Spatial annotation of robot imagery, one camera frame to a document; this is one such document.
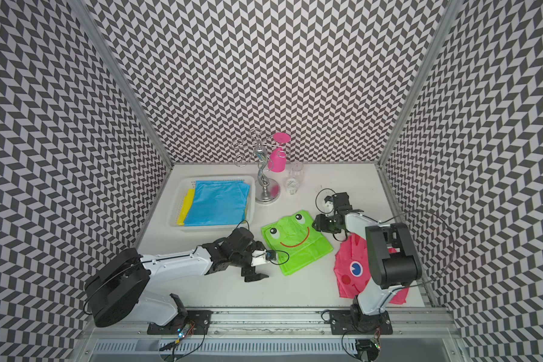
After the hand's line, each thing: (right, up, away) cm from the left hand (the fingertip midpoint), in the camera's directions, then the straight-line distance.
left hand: (264, 262), depth 84 cm
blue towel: (-21, +22, +12) cm, 32 cm away
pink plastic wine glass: (+5, +41, +12) cm, 43 cm away
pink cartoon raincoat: (+33, -2, -1) cm, 33 cm away
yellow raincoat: (-34, +20, +10) cm, 41 cm away
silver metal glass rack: (-1, +27, +24) cm, 36 cm away
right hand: (+22, +11, +11) cm, 27 cm away
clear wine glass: (+13, +34, +24) cm, 44 cm away
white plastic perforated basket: (-38, +28, +13) cm, 49 cm away
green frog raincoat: (+13, +7, +7) cm, 16 cm away
